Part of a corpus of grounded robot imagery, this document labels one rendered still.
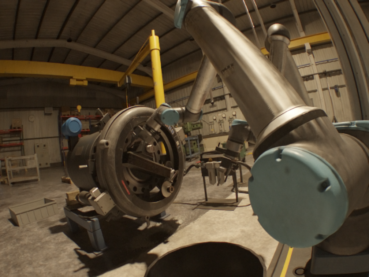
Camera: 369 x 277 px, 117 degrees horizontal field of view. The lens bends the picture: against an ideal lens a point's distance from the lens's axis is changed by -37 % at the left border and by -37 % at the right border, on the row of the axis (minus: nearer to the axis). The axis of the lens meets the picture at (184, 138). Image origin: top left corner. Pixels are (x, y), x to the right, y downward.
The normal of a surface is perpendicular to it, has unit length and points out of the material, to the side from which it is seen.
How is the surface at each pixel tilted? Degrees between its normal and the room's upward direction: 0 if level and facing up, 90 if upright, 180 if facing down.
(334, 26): 90
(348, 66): 90
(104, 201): 90
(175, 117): 109
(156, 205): 90
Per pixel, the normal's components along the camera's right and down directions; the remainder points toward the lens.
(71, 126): 0.83, -0.12
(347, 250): -0.62, 0.07
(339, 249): -0.77, 0.09
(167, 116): 0.27, 0.27
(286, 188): -0.91, 0.19
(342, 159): 0.10, -0.64
